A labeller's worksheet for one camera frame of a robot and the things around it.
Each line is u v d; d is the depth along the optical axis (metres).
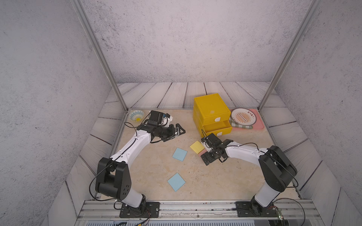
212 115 0.88
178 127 0.74
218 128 0.91
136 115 1.14
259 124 1.10
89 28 0.77
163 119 0.71
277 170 0.46
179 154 0.94
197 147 0.96
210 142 0.74
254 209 0.65
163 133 0.72
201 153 0.94
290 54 0.88
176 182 0.83
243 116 1.14
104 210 0.74
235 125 1.08
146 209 0.72
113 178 0.43
